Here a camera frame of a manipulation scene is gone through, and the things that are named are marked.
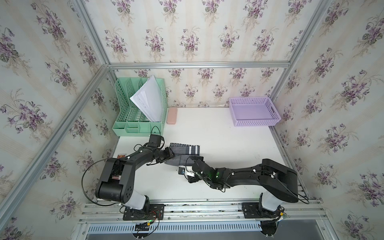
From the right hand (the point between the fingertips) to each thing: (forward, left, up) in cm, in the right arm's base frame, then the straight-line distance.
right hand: (191, 163), depth 84 cm
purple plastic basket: (+46, -48, -4) cm, 67 cm away
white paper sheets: (+37, +29, +16) cm, 50 cm away
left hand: (+6, +12, -4) cm, 14 cm away
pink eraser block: (+42, +17, -5) cm, 46 cm away
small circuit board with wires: (-30, +23, -8) cm, 38 cm away
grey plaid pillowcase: (+8, +4, -5) cm, 10 cm away
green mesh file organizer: (+32, +45, -2) cm, 56 cm away
